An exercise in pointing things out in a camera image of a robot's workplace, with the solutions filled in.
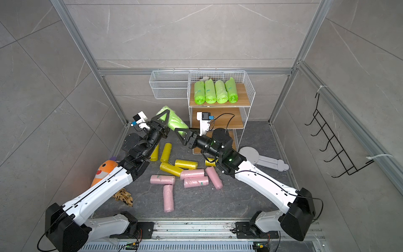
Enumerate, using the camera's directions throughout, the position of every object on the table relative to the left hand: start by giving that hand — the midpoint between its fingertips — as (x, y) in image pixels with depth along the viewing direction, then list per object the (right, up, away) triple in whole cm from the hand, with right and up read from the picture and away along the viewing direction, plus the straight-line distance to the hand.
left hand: (169, 110), depth 60 cm
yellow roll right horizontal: (+18, -28, +33) cm, 47 cm away
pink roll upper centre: (+5, -32, +28) cm, 43 cm away
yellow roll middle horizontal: (+3, -28, +32) cm, 43 cm away
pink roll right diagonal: (+19, -35, +28) cm, 48 cm away
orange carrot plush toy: (-42, -29, +25) cm, 57 cm away
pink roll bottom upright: (-5, -44, +20) cm, 48 cm away
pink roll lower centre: (+5, -36, +24) cm, 44 cm away
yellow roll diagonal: (-8, -29, +31) cm, 43 cm away
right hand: (+4, -8, +1) cm, 9 cm away
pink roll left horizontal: (-10, -35, +26) cm, 45 cm away
